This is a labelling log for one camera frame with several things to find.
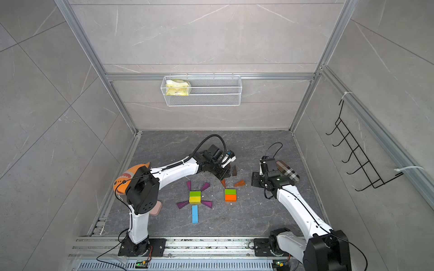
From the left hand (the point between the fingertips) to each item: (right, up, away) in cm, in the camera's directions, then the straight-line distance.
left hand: (231, 172), depth 86 cm
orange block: (-1, -13, -1) cm, 13 cm away
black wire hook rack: (+49, +4, -27) cm, 56 cm away
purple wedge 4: (-12, -16, -1) cm, 20 cm away
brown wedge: (+2, -1, +9) cm, 10 cm away
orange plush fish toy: (-57, -5, -1) cm, 57 cm away
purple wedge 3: (-26, -16, -1) cm, 31 cm away
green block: (-19, -12, +2) cm, 23 cm away
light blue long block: (-19, -20, -5) cm, 27 cm away
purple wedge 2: (-14, -9, +6) cm, 17 cm away
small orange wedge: (+6, -7, +6) cm, 11 cm away
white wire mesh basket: (-17, +48, +14) cm, 53 cm away
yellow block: (-19, -14, 0) cm, 24 cm away
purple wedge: (-24, -7, +6) cm, 25 cm away
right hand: (+13, -2, -2) cm, 14 cm away
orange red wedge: (-4, -7, +6) cm, 10 cm away
